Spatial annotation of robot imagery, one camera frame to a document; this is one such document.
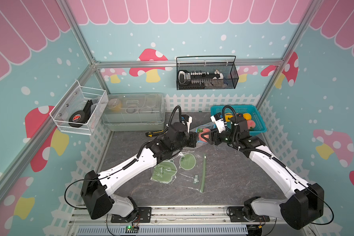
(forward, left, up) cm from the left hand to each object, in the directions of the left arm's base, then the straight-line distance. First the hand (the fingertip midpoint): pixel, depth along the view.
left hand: (198, 137), depth 73 cm
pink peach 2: (+27, -41, -20) cm, 53 cm away
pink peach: (+4, -4, 0) cm, 6 cm away
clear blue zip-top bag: (+5, -2, -1) cm, 6 cm away
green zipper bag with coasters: (-6, +5, -26) cm, 27 cm away
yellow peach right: (+34, -41, -20) cm, 57 cm away
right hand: (+4, -4, -2) cm, 6 cm away
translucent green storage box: (+28, +40, -11) cm, 50 cm away
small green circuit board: (-36, +33, -29) cm, 57 cm away
